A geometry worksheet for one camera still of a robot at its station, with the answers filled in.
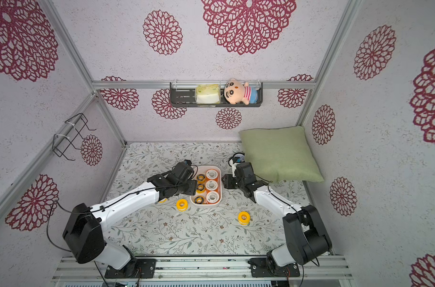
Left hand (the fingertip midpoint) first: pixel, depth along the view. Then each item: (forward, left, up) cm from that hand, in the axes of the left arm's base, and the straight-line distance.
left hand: (190, 185), depth 85 cm
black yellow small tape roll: (+8, -4, -7) cm, 11 cm away
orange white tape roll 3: (-2, -11, -9) cm, 14 cm away
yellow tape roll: (-17, +5, +19) cm, 26 cm away
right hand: (+5, -17, -1) cm, 17 cm away
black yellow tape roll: (-2, -3, -12) cm, 12 cm away
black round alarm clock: (+27, -27, -11) cm, 40 cm away
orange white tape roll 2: (+5, -10, -9) cm, 14 cm away
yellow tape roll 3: (-11, -26, -12) cm, 31 cm away
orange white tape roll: (+13, -10, -10) cm, 19 cm away
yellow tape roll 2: (-7, +5, -11) cm, 14 cm away
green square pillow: (+18, -47, +1) cm, 50 cm away
